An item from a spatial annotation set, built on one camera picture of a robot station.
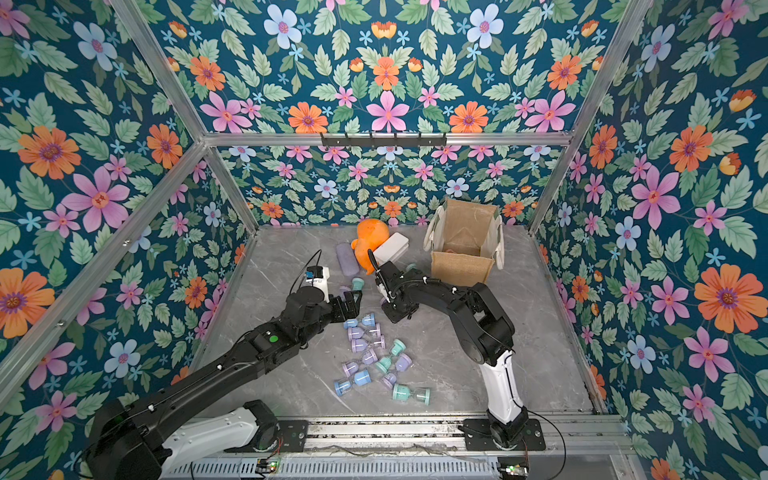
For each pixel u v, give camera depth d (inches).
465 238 43.9
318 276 26.7
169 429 16.8
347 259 41.1
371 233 42.6
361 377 31.6
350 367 32.4
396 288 27.1
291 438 28.9
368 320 35.7
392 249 42.7
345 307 27.7
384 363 32.7
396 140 35.5
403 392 30.6
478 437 28.6
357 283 39.6
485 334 20.8
